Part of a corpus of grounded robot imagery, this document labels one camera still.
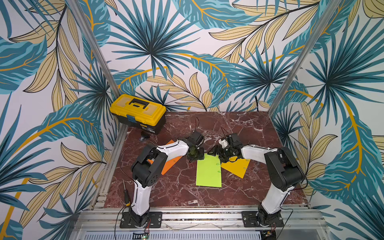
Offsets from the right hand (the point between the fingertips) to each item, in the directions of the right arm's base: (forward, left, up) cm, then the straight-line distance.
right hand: (211, 155), depth 94 cm
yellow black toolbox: (+19, +38, +15) cm, 46 cm away
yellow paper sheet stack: (-8, -16, -2) cm, 18 cm away
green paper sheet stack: (-9, +2, -4) cm, 10 cm away
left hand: (-2, +6, -1) cm, 6 cm away
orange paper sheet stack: (-4, +25, -3) cm, 26 cm away
